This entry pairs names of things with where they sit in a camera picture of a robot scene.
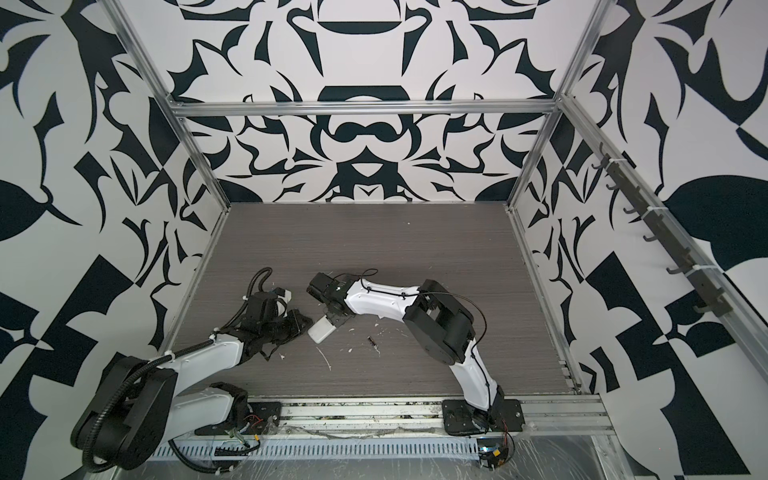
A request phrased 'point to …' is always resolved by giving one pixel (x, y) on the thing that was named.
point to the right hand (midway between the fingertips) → (343, 308)
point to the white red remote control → (321, 329)
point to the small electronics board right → (492, 451)
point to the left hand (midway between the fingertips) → (314, 316)
